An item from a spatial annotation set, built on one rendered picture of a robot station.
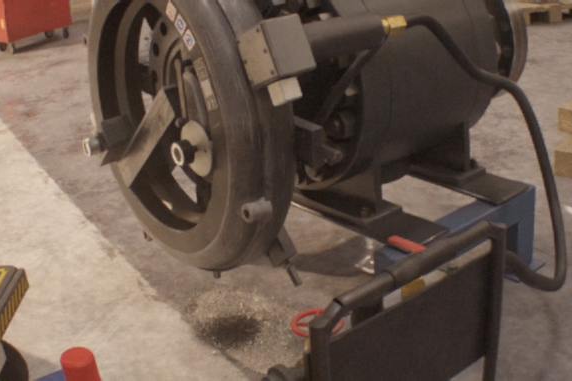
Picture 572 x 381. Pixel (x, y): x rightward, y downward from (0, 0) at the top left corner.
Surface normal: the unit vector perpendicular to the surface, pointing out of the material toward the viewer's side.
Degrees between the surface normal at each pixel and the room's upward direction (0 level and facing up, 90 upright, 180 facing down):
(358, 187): 90
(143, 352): 0
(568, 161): 90
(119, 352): 0
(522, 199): 90
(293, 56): 68
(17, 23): 90
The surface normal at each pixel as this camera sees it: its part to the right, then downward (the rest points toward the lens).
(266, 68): -0.80, 0.29
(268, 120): 0.57, 0.15
